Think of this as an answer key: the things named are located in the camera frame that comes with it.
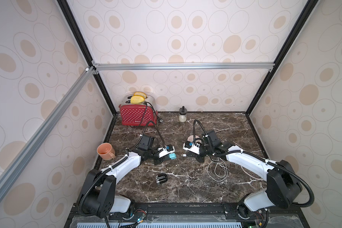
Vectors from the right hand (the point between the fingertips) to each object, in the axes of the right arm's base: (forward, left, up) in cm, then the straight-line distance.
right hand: (188, 155), depth 83 cm
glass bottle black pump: (+37, +4, -3) cm, 37 cm away
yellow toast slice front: (+38, +37, +10) cm, 54 cm away
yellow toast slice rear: (+45, +35, +10) cm, 58 cm away
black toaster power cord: (+35, +22, -8) cm, 42 cm away
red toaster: (+31, +32, +2) cm, 44 cm away
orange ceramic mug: (+6, +56, -10) cm, 57 cm away
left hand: (+1, +10, 0) cm, 10 cm away
